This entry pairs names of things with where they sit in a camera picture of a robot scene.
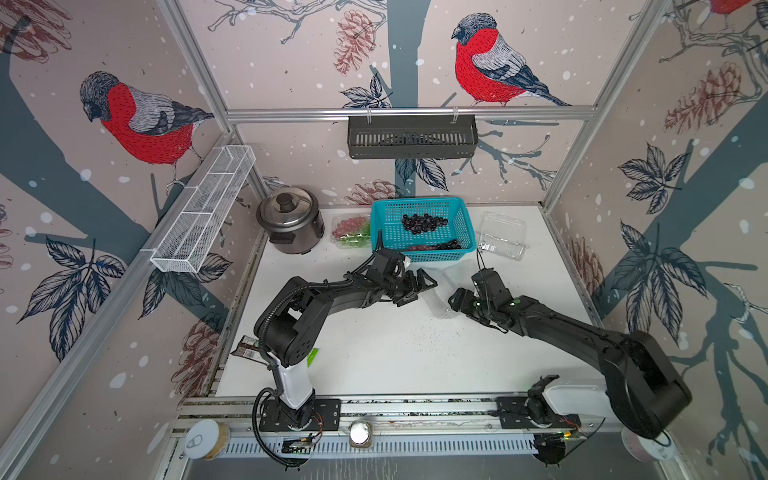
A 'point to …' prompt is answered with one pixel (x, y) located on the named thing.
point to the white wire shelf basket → (182, 246)
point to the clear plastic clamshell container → (364, 229)
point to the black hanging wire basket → (411, 137)
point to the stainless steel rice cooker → (293, 220)
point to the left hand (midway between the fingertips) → (434, 286)
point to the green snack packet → (311, 356)
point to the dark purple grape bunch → (417, 224)
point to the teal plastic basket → (386, 216)
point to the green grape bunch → (355, 240)
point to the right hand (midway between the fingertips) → (456, 300)
